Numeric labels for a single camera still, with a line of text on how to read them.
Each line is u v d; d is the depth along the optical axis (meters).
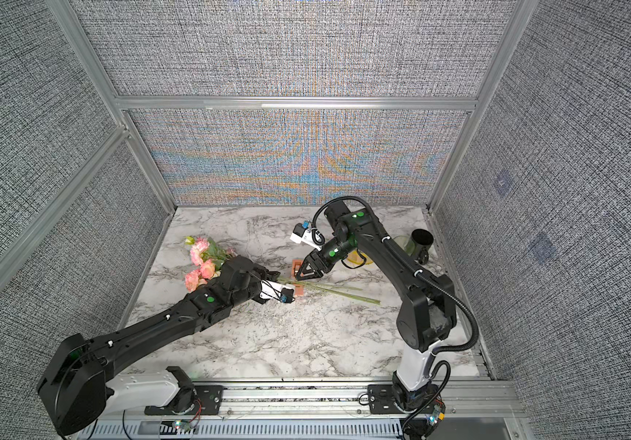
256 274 0.63
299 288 0.71
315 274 0.69
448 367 0.71
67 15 0.70
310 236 0.70
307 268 0.75
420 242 0.87
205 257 0.79
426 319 0.47
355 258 0.69
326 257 0.69
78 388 0.39
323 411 0.73
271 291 0.66
